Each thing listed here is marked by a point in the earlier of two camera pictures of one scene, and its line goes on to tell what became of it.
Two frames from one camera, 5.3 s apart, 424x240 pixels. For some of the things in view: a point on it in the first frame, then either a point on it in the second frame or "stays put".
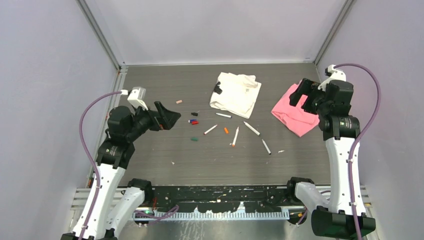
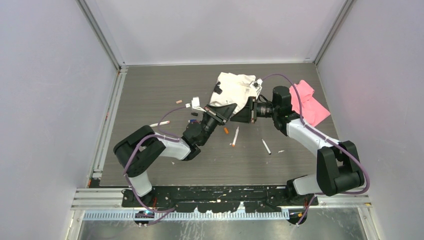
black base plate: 216,199 stays put
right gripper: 304,88 -> 247,114
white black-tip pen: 266,147 stays put
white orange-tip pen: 235,137 stays put
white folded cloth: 240,93 stays put
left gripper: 167,120 -> 220,114
